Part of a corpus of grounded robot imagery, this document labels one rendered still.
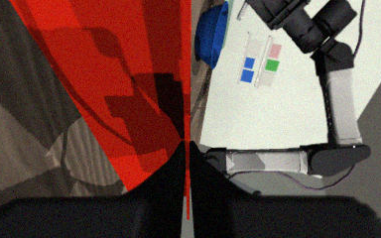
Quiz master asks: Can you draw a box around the red divided box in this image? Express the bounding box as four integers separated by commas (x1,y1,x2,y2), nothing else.
9,0,191,219

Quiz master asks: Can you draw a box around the blue bowl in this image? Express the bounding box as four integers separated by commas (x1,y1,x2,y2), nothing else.
194,1,228,69

